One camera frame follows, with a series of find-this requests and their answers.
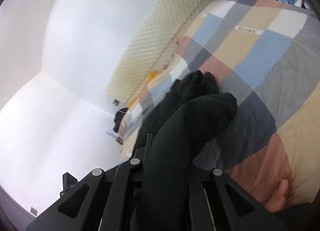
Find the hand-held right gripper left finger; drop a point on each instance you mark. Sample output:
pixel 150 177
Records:
pixel 140 157

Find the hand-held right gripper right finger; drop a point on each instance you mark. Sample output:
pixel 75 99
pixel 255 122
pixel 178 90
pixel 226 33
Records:
pixel 220 183

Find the black puffer jacket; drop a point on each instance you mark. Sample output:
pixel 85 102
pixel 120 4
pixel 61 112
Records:
pixel 175 146

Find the wooden nightstand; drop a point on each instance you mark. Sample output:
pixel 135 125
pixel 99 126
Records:
pixel 120 141

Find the white spray bottle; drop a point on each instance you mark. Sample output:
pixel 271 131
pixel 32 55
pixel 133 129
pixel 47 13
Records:
pixel 112 133

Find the black bag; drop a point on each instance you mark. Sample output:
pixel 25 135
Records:
pixel 120 119

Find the person's bare foot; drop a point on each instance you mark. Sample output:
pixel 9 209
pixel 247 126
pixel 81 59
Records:
pixel 278 196

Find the yellow pillow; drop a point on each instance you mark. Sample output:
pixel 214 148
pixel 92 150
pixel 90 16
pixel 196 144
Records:
pixel 152 76

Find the person's leg in dark pants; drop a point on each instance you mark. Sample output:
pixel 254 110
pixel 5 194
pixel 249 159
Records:
pixel 295 217

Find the checkered patchwork bedspread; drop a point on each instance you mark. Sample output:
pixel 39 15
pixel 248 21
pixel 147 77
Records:
pixel 275 83

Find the cream quilted headboard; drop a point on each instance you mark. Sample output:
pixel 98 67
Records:
pixel 150 38

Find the grey wall switch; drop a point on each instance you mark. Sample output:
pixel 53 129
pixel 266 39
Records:
pixel 33 210

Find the grey wall socket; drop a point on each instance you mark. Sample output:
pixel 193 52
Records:
pixel 116 102

